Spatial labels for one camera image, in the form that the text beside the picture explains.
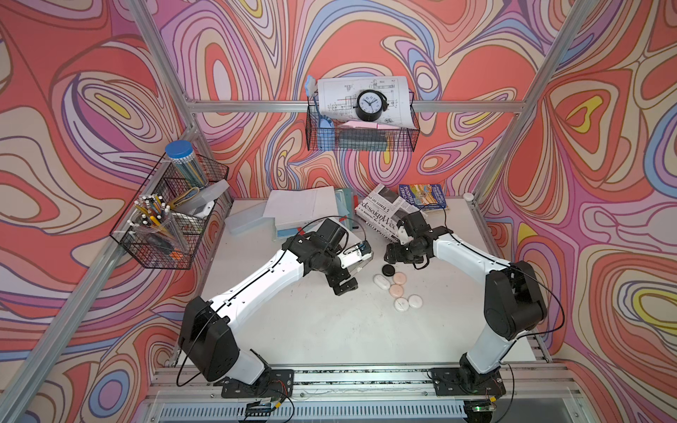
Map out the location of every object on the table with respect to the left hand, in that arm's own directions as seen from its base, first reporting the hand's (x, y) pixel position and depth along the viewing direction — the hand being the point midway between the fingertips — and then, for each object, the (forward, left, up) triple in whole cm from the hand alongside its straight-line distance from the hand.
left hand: (350, 272), depth 78 cm
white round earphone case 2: (-2, -22, -16) cm, 28 cm away
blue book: (+44, -34, -11) cm, 57 cm away
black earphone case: (+9, -14, -15) cm, 23 cm away
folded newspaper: (+35, -14, -9) cm, 39 cm away
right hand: (+9, -17, -10) cm, 22 cm away
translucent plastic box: (+32, +44, -16) cm, 57 cm away
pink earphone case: (+6, -18, -15) cm, 25 cm away
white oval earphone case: (+5, -12, -15) cm, 20 cm away
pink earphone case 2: (+1, -16, -16) cm, 23 cm away
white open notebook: (+38, +21, -12) cm, 45 cm away
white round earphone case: (-4, -17, -15) cm, 23 cm away
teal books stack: (+43, +1, -12) cm, 45 cm away
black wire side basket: (+12, +45, +16) cm, 49 cm away
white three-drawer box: (-2, 0, +10) cm, 10 cm away
